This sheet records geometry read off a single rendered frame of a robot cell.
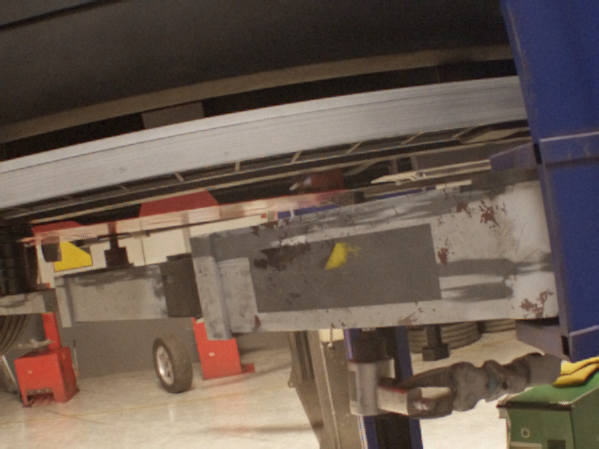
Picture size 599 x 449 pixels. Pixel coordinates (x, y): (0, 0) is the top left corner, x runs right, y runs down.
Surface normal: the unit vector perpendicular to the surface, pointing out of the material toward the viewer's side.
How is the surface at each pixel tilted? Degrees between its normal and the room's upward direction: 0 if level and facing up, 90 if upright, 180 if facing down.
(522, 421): 90
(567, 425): 90
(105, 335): 90
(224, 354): 90
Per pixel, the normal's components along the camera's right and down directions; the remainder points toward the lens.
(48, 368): 0.10, 0.00
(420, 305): -0.71, 0.13
